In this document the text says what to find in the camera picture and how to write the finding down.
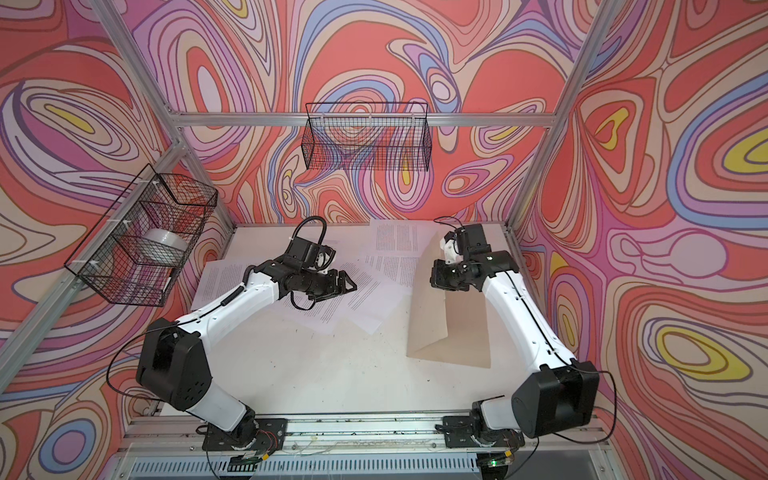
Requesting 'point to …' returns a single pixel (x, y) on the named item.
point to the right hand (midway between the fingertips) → (433, 286)
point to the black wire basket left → (110, 260)
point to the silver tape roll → (165, 245)
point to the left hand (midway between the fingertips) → (351, 288)
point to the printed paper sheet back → (395, 248)
